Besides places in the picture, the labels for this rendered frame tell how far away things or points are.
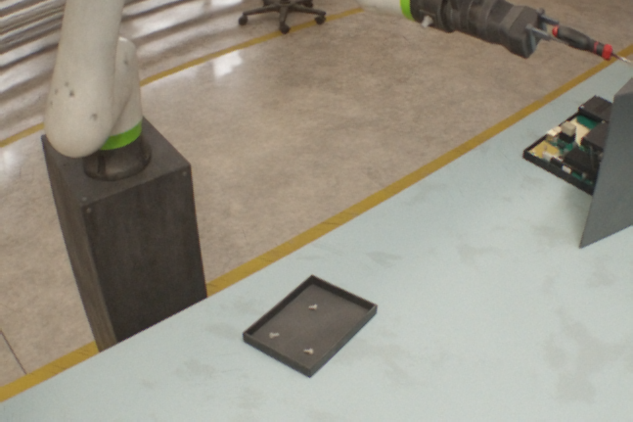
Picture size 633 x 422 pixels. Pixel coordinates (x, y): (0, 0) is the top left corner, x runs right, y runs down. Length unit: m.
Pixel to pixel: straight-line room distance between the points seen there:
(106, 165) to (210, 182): 1.44
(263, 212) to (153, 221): 1.23
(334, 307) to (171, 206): 0.68
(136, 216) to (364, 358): 0.74
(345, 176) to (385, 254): 1.95
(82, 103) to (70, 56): 0.08
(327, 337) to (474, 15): 0.52
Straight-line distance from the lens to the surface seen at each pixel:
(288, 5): 4.15
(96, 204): 1.25
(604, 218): 0.83
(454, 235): 0.81
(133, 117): 1.26
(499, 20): 0.97
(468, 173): 0.92
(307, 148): 2.88
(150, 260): 1.38
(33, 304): 2.30
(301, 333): 0.67
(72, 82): 1.04
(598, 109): 1.12
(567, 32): 0.93
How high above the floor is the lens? 1.49
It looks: 33 degrees down
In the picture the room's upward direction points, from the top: straight up
